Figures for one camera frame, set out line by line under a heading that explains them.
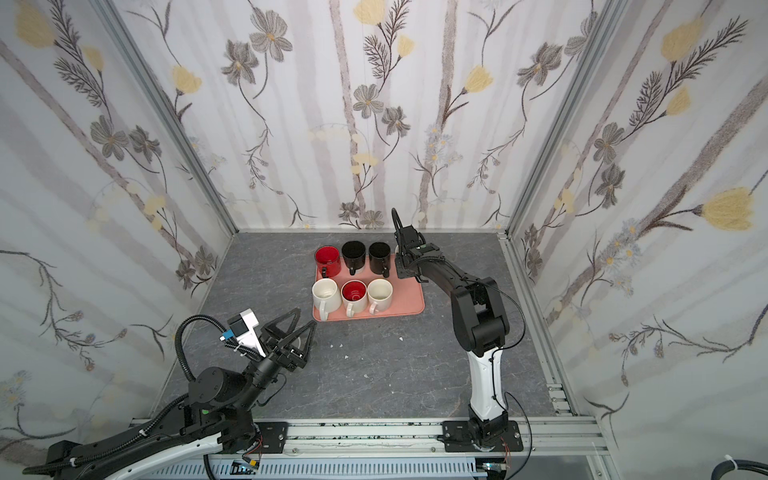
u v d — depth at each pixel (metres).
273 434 0.75
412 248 0.75
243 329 0.54
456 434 0.74
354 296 0.99
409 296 1.00
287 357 0.54
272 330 0.63
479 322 0.54
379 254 1.02
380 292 0.96
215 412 0.52
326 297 0.94
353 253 1.02
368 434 0.76
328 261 1.07
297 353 0.55
